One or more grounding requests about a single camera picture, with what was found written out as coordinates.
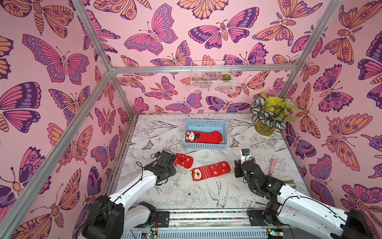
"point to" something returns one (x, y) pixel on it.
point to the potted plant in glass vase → (268, 113)
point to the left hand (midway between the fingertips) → (173, 168)
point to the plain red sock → (212, 137)
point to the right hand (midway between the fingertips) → (236, 160)
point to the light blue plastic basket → (205, 125)
